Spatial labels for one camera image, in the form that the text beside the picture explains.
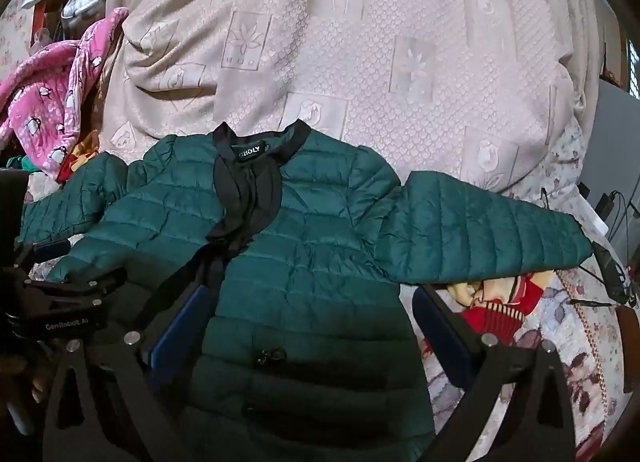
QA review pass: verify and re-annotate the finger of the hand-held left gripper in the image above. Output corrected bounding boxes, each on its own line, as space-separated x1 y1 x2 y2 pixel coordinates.
20 267 128 315
15 238 73 273

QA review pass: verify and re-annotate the red striped sweater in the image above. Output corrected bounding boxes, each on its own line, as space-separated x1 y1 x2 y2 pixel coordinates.
447 271 556 349

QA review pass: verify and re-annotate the green puffer jacket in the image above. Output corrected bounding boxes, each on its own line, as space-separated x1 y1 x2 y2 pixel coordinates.
20 119 596 462

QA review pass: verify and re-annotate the orange patterned cloth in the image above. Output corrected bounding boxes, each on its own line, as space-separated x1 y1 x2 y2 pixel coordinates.
59 131 103 183

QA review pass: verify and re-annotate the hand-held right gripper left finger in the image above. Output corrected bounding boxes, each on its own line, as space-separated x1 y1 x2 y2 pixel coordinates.
42 284 221 462

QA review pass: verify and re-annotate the person's left hand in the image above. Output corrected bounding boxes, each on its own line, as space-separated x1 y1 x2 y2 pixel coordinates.
15 354 51 405

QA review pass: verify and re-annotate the beige embossed bedspread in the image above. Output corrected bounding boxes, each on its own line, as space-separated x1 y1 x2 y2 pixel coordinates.
100 0 608 193

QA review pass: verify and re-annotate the black cable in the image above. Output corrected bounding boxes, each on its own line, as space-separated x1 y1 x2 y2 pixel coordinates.
539 187 640 310

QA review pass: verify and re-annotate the pink penguin print garment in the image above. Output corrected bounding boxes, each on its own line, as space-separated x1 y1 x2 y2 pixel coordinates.
0 6 131 183

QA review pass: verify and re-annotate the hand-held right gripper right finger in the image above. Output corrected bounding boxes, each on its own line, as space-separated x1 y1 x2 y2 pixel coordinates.
412 284 576 462

